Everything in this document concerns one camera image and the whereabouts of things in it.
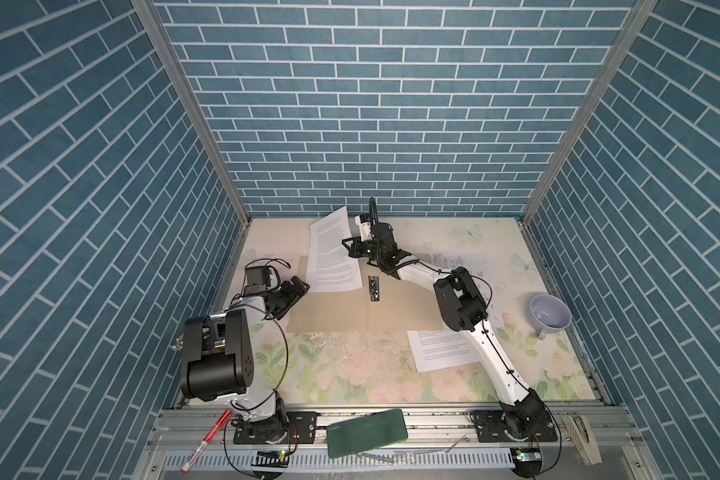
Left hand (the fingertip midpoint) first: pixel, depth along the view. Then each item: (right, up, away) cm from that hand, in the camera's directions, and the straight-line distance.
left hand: (301, 291), depth 95 cm
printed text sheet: (+8, +7, +10) cm, 14 cm away
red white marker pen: (-18, -33, -24) cm, 45 cm away
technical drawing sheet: (+61, +7, +13) cm, 63 cm away
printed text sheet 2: (+43, -16, -7) cm, 47 cm away
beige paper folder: (+26, -4, +3) cm, 27 cm away
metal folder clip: (+23, 0, +4) cm, 24 cm away
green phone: (+22, -31, -22) cm, 44 cm away
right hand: (+11, +17, +8) cm, 22 cm away
